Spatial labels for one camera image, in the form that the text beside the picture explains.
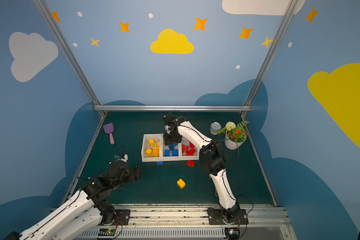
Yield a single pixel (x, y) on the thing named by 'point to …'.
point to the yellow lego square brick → (148, 152)
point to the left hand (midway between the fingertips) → (136, 169)
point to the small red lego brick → (187, 148)
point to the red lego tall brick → (183, 148)
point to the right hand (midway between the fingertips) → (169, 141)
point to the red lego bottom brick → (190, 152)
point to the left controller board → (106, 232)
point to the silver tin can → (214, 127)
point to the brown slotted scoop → (216, 194)
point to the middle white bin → (170, 152)
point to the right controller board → (233, 233)
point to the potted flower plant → (236, 134)
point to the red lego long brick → (191, 145)
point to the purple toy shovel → (109, 128)
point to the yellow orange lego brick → (155, 152)
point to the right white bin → (183, 156)
